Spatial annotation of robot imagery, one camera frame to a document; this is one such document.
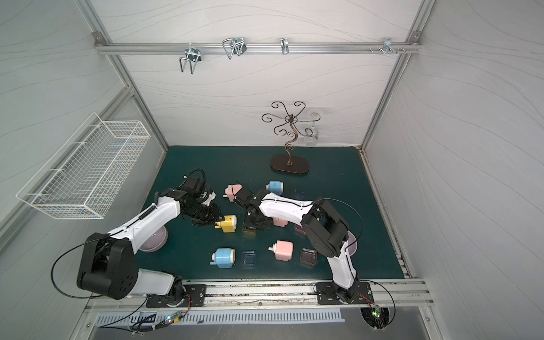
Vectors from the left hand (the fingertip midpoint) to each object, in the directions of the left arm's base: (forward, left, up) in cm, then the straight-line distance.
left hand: (220, 220), depth 84 cm
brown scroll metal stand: (+37, -25, -6) cm, 45 cm away
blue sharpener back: (+18, -22, -1) cm, 28 cm away
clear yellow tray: (-1, -11, -9) cm, 14 cm away
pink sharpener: (+15, -2, -1) cm, 15 cm away
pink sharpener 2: (+1, -24, -3) cm, 24 cm away
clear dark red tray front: (-11, -36, -8) cm, 38 cm away
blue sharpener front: (-14, -4, 0) cm, 15 cm away
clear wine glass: (+39, -39, +9) cm, 56 cm away
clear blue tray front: (-12, -12, -8) cm, 19 cm away
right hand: (0, -12, -5) cm, 14 cm away
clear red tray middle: (+1, -33, -8) cm, 34 cm away
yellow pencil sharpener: (-1, -3, -1) cm, 4 cm away
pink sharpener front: (-11, -25, -1) cm, 28 cm away
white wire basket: (+1, +41, +24) cm, 47 cm away
